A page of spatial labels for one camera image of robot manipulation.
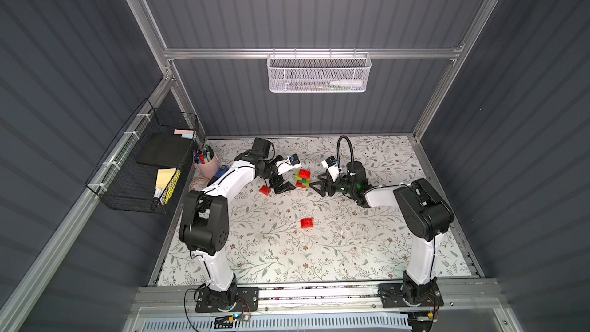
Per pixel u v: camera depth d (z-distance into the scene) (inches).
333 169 33.3
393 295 28.8
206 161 37.9
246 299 29.1
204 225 19.2
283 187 32.1
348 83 35.9
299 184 39.1
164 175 28.0
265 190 38.1
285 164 30.8
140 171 29.2
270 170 30.7
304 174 37.9
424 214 20.5
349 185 32.5
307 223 35.1
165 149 30.5
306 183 38.6
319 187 34.8
